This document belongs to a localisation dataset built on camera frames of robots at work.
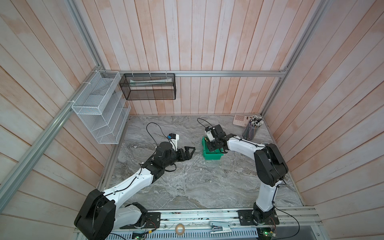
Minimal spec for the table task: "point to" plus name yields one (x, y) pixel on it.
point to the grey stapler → (219, 227)
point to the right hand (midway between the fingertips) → (210, 143)
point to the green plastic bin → (208, 155)
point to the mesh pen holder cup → (255, 121)
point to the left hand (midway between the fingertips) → (191, 152)
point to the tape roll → (183, 231)
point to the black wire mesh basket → (149, 86)
